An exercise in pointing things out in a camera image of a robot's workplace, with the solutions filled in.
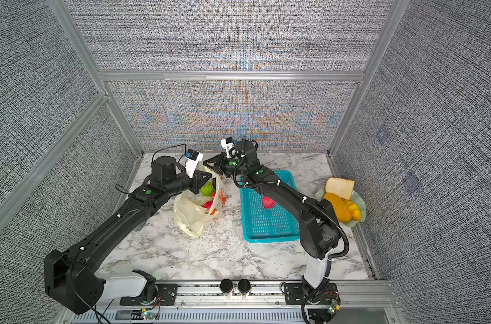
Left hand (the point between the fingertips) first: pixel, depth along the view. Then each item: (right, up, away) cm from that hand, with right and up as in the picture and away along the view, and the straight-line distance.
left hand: (214, 173), depth 75 cm
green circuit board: (-22, -49, -5) cm, 54 cm away
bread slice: (+57, -7, +20) cm, 61 cm away
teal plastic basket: (+19, -24, +16) cm, 34 cm away
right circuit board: (+42, -46, -6) cm, 62 cm away
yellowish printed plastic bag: (-10, -16, +8) cm, 21 cm away
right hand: (-5, +5, -2) cm, 7 cm away
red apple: (+22, -14, +17) cm, 31 cm away
